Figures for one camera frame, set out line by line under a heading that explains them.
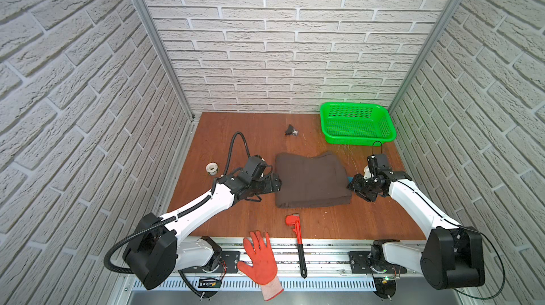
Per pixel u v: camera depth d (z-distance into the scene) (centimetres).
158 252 40
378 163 68
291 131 111
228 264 73
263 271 71
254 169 63
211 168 96
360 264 74
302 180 93
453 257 41
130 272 42
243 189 58
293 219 83
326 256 79
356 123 118
